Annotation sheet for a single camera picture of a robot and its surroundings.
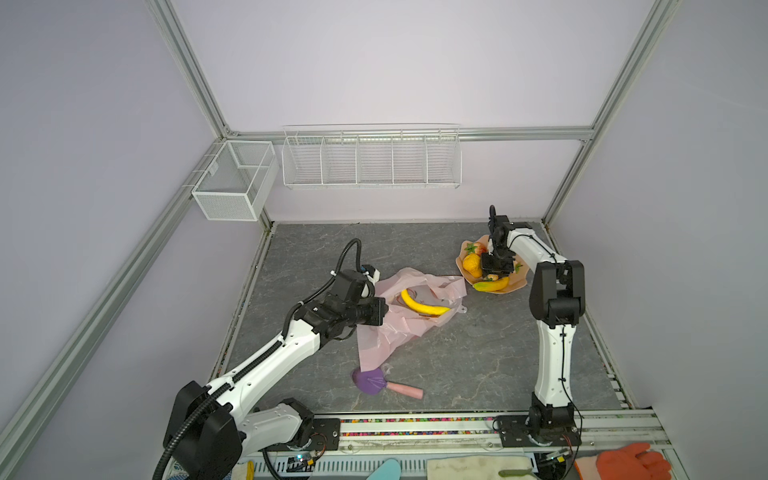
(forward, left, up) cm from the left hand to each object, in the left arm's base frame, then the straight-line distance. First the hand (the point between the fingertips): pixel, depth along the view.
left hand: (388, 312), depth 78 cm
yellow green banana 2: (+12, -34, -10) cm, 38 cm away
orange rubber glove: (-35, -55, -13) cm, 66 cm away
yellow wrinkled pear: (+20, -29, -9) cm, 36 cm away
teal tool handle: (-33, +2, -15) cm, 36 cm away
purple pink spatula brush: (-13, +5, -14) cm, 20 cm away
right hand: (+19, -37, -14) cm, 44 cm away
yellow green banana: (+6, -14, -13) cm, 20 cm away
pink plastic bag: (-3, +4, -13) cm, 14 cm away
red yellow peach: (+27, -32, -9) cm, 43 cm away
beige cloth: (-34, -25, -15) cm, 45 cm away
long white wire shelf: (+49, +3, +15) cm, 51 cm away
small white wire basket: (+49, +50, +7) cm, 70 cm away
